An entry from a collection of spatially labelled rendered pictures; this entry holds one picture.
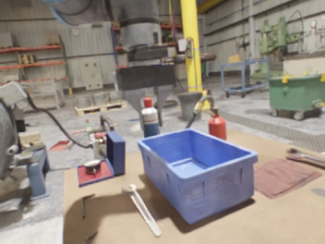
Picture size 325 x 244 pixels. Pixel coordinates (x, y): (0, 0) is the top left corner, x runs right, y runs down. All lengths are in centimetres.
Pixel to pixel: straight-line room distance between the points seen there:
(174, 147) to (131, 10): 45
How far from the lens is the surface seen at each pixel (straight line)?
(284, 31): 1154
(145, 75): 49
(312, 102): 330
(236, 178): 52
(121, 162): 73
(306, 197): 63
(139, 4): 49
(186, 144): 76
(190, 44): 420
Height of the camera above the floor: 79
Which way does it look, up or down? 11 degrees down
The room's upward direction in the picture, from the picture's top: 6 degrees counter-clockwise
